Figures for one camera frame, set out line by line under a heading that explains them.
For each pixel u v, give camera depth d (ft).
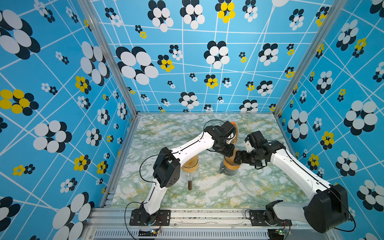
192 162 2.61
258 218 2.38
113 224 2.47
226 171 2.79
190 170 2.58
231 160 2.68
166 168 1.63
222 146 2.31
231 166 2.65
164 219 2.42
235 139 3.27
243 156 2.38
